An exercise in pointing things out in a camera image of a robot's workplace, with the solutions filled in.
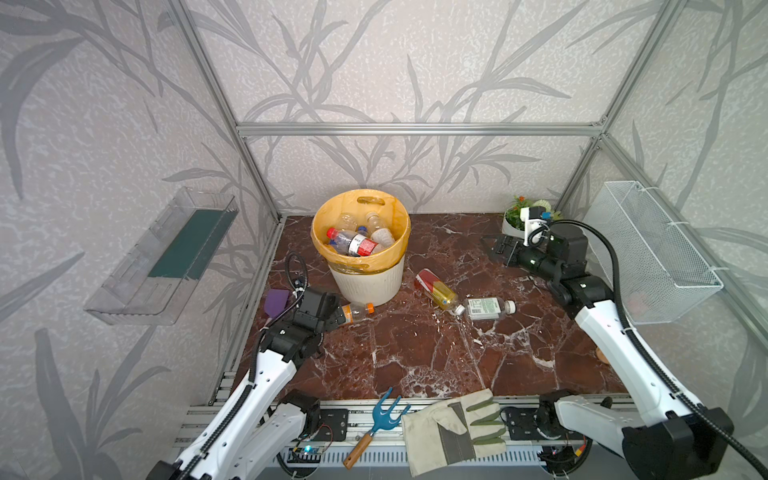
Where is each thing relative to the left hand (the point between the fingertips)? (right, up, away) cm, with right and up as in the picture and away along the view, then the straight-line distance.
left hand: (326, 302), depth 79 cm
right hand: (+43, +19, -5) cm, 47 cm away
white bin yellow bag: (+13, +6, +3) cm, 14 cm away
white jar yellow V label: (+15, +17, +5) cm, 23 cm away
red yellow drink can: (+31, +1, +13) cm, 34 cm away
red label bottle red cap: (+7, +16, -2) cm, 18 cm away
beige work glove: (+32, -30, -7) cm, 45 cm away
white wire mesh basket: (+75, +10, -18) cm, 78 cm away
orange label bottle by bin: (+5, -6, +12) cm, 14 cm away
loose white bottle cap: (+38, -5, +12) cm, 40 cm away
